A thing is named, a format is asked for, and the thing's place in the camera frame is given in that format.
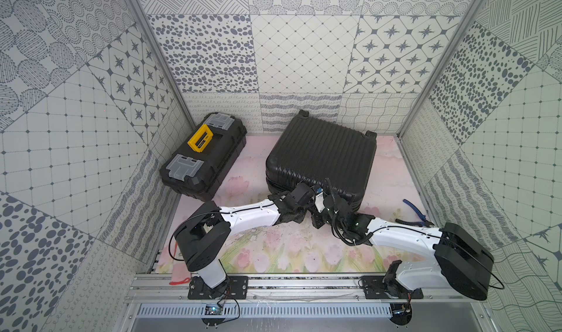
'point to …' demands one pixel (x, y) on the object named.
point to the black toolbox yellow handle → (197, 166)
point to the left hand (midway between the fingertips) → (321, 207)
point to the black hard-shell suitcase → (307, 150)
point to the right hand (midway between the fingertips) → (308, 209)
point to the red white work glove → (185, 280)
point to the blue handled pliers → (426, 223)
